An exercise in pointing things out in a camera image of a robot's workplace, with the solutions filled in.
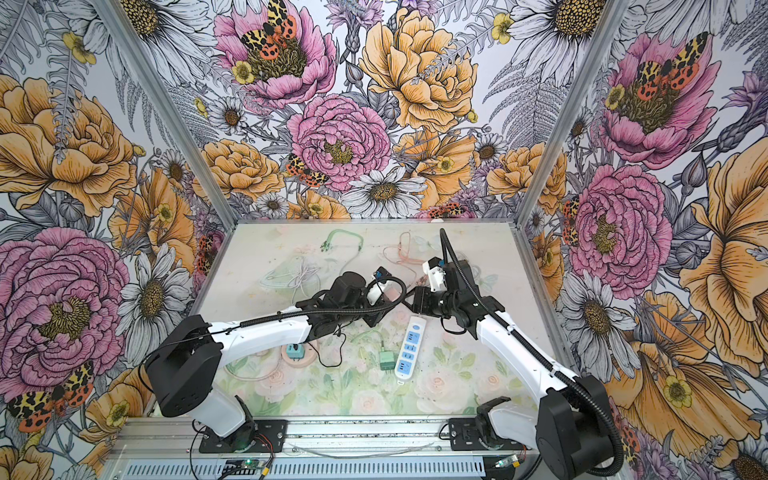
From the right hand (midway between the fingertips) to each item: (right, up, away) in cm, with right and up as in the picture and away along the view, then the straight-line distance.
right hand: (408, 309), depth 80 cm
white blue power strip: (+1, -12, +7) cm, 14 cm away
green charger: (-6, -15, +5) cm, 17 cm away
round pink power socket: (-27, -14, +5) cm, 31 cm away
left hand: (-6, 0, +5) cm, 8 cm away
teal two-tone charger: (-30, -11, +1) cm, 32 cm away
